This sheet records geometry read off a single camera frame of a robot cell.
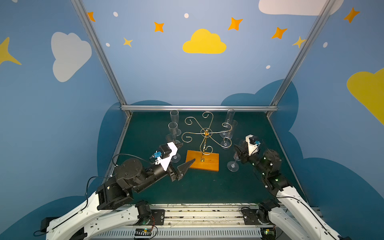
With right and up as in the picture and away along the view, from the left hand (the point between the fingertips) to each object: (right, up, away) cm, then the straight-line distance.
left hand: (186, 148), depth 52 cm
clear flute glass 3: (+27, -16, +36) cm, 48 cm away
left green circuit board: (-22, -45, +21) cm, 54 cm away
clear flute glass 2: (+25, -4, +50) cm, 56 cm away
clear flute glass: (-9, -13, +43) cm, 46 cm away
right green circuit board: (+40, -45, +21) cm, 64 cm away
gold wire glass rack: (+10, +4, +18) cm, 21 cm away
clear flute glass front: (+27, +14, +43) cm, 52 cm away
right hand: (+27, 0, +24) cm, 36 cm away
